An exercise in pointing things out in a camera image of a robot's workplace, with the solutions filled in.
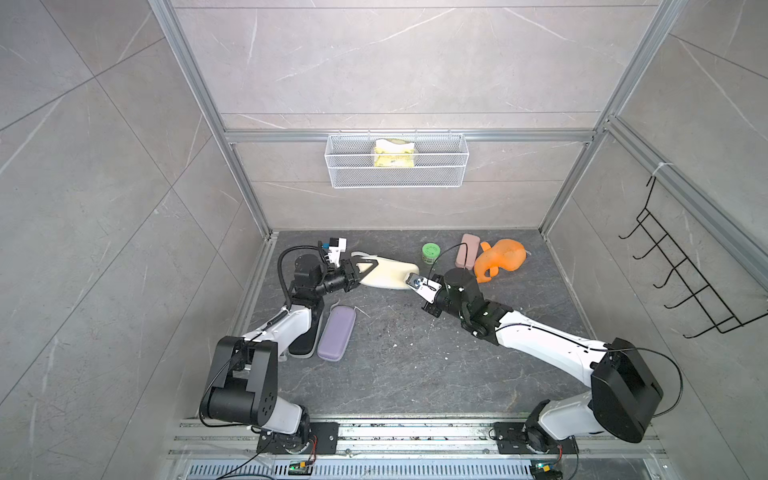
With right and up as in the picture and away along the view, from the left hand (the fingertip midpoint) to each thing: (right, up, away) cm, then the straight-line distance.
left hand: (379, 263), depth 79 cm
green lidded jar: (+18, +3, +29) cm, 34 cm away
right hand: (+11, -5, +4) cm, 13 cm away
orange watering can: (+45, +3, +25) cm, 51 cm away
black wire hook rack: (+71, -7, -15) cm, 73 cm away
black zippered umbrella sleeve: (-22, -25, +7) cm, 34 cm away
